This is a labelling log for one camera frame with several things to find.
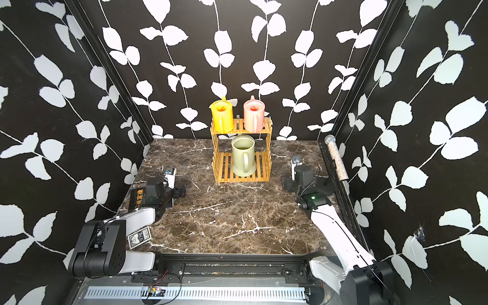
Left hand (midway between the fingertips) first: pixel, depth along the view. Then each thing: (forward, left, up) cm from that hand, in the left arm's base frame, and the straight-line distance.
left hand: (177, 177), depth 92 cm
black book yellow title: (-7, +21, -7) cm, 23 cm away
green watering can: (+3, -33, +12) cm, 36 cm away
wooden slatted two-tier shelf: (+14, -21, -8) cm, 26 cm away
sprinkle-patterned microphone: (+8, -75, +16) cm, 77 cm away
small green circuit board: (-45, +3, -10) cm, 47 cm away
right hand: (-6, -56, +10) cm, 57 cm away
